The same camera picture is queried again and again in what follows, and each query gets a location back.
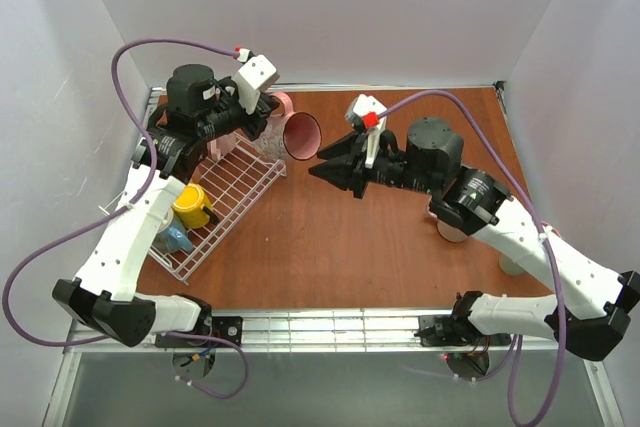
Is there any pink ghost pattern mug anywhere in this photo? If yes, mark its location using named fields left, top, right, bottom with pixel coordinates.
left=252, top=92, right=322, bottom=161

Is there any iridescent cream mug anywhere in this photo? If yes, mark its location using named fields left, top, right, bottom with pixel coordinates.
left=425, top=205, right=469, bottom=243

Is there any yellow mug black handle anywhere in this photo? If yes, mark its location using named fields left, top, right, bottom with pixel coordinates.
left=172, top=183, right=219, bottom=230

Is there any pink faceted mug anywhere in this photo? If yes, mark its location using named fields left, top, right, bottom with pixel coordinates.
left=208, top=133, right=237, bottom=162

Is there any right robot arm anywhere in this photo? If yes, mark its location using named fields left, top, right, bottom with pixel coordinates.
left=309, top=117, right=639, bottom=361

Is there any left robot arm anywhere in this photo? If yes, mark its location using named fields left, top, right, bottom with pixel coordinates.
left=52, top=55, right=279, bottom=347

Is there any blue patterned mug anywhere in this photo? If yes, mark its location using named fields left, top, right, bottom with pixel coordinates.
left=152, top=227, right=194, bottom=254

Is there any tall cream pink tumbler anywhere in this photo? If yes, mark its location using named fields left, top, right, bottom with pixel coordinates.
left=499, top=254, right=525, bottom=276

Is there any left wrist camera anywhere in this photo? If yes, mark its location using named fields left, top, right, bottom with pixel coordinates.
left=232, top=55, right=279, bottom=115

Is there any white wire dish rack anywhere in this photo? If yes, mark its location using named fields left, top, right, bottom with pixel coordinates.
left=98, top=132, right=288, bottom=282

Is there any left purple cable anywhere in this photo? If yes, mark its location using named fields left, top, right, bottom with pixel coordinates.
left=1, top=38, right=251, bottom=399

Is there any purple cable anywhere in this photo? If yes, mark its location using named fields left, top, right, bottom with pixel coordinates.
left=384, top=90, right=569, bottom=427
left=1, top=38, right=251, bottom=399

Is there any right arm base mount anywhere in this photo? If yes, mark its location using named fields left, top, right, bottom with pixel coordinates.
left=414, top=315, right=512, bottom=347

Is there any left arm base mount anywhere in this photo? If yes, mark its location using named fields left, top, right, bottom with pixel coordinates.
left=154, top=315, right=244, bottom=349

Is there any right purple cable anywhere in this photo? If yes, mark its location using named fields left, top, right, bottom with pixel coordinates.
left=384, top=90, right=569, bottom=427

